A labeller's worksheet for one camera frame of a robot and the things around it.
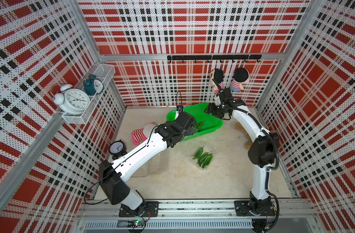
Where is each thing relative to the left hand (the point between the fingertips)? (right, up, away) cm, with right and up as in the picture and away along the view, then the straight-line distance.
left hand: (183, 124), depth 78 cm
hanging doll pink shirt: (+23, +34, +19) cm, 45 cm away
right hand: (+17, +8, +13) cm, 22 cm away
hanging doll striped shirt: (+38, +31, +15) cm, 51 cm away
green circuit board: (-23, -48, -9) cm, 54 cm away
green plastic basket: (+21, 0, +33) cm, 39 cm away
